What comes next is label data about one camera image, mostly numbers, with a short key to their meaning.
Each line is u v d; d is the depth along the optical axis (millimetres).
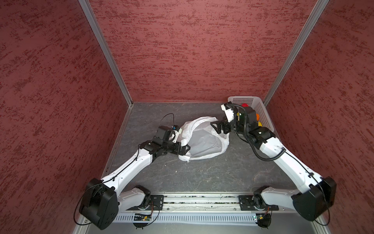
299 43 852
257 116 1063
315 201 375
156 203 741
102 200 391
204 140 976
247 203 738
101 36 813
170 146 693
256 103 1122
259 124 1033
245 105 1141
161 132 633
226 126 655
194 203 757
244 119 558
